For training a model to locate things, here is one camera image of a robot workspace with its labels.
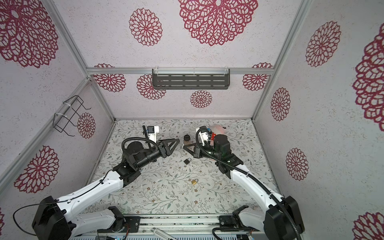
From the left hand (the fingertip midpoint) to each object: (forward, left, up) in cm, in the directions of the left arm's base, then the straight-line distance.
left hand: (177, 142), depth 69 cm
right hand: (-1, -3, -2) cm, 4 cm away
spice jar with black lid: (+18, -4, -20) cm, 28 cm away
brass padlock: (-7, -8, -30) cm, 32 cm away
